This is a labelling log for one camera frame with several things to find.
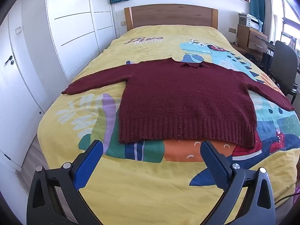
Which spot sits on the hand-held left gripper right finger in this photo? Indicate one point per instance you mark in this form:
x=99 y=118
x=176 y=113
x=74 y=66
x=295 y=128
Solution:
x=215 y=166

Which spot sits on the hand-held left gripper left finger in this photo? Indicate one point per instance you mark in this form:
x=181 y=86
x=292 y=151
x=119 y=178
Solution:
x=90 y=165

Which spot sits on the dark red knitted sweater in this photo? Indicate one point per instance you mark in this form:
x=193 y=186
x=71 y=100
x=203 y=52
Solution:
x=182 y=103

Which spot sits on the yellow dinosaur print bedspread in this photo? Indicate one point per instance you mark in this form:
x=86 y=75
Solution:
x=140 y=192

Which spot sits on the white room door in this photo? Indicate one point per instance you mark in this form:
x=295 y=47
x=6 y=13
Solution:
x=21 y=86

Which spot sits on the black bag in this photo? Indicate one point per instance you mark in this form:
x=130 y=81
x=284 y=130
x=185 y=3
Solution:
x=266 y=61

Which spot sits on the dark office chair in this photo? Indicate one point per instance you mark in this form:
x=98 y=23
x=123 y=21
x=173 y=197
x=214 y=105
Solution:
x=283 y=63

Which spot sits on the wooden drawer cabinet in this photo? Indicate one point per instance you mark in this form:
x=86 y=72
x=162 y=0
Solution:
x=255 y=39

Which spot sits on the white built-in wardrobe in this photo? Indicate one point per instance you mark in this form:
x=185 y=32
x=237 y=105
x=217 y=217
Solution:
x=70 y=28

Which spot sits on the grey printer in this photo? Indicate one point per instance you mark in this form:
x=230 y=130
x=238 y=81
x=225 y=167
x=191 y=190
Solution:
x=249 y=21

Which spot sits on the wooden bed headboard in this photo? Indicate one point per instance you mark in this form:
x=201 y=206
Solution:
x=173 y=16

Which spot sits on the window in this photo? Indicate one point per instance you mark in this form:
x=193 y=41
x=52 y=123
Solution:
x=290 y=28

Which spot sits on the beige wall socket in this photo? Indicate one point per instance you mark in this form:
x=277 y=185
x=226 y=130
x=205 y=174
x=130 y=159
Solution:
x=232 y=30

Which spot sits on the white wall switch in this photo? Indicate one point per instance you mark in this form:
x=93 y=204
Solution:
x=18 y=30

